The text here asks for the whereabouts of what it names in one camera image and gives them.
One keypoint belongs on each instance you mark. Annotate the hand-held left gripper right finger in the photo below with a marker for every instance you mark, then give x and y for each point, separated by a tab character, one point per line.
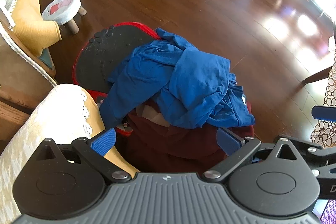
227	139

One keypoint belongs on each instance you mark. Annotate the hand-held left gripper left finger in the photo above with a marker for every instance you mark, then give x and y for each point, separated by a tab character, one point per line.
105	140

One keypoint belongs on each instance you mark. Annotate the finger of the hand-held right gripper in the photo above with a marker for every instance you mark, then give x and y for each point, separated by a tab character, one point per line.
304	142
324	111

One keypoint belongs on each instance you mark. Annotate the blue long-sleeve shirt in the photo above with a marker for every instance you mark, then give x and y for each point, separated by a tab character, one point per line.
183	77

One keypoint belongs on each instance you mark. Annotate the gold lace tablecloth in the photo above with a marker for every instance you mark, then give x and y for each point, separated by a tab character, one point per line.
328	98

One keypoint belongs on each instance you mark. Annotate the purple bumpy mat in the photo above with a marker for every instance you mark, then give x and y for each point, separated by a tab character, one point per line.
329	212

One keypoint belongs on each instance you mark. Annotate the white cloth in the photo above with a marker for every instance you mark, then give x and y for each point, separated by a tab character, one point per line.
153	115

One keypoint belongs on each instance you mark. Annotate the maroon garment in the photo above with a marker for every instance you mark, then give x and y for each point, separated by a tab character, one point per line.
170	148

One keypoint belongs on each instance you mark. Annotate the yellow chair with lace cover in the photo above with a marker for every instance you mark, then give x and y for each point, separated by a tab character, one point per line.
29	22
47	121

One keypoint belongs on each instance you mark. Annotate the brown wooden sofa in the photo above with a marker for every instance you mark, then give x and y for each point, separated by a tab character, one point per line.
15	77

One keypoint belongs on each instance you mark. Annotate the round white stool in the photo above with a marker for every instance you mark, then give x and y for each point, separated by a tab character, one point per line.
61	7

